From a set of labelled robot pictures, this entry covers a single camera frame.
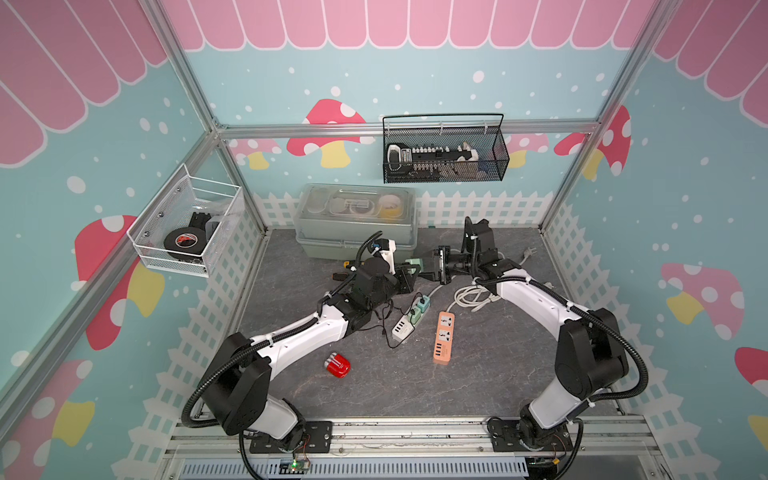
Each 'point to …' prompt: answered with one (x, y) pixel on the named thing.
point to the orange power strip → (444, 338)
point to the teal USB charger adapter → (423, 307)
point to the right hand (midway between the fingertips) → (412, 257)
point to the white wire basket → (190, 225)
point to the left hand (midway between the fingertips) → (417, 271)
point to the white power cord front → (474, 295)
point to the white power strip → (402, 328)
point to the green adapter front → (415, 261)
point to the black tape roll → (186, 239)
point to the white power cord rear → (528, 253)
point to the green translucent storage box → (333, 220)
